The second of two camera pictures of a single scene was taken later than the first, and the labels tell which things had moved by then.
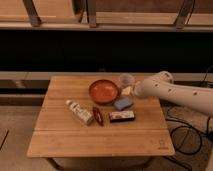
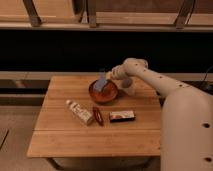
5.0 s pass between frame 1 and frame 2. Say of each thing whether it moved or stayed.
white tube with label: stayed
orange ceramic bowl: stayed
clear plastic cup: stayed
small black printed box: stayed
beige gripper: moved
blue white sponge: moved
